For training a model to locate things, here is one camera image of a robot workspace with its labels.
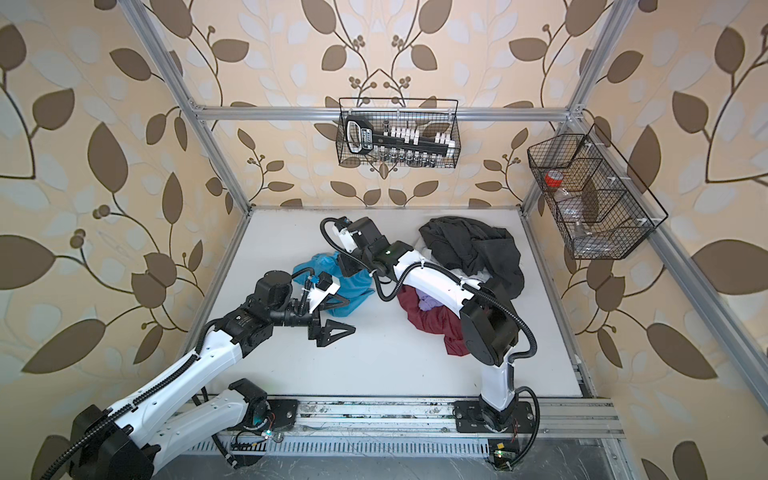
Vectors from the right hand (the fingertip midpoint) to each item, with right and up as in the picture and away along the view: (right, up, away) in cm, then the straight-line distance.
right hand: (340, 259), depth 83 cm
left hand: (+5, -12, -13) cm, 18 cm away
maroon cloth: (+29, -18, +3) cm, 34 cm away
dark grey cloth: (+42, +2, +5) cm, 42 cm away
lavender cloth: (+25, -13, +5) cm, 29 cm away
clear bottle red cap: (+60, +12, -10) cm, 62 cm away
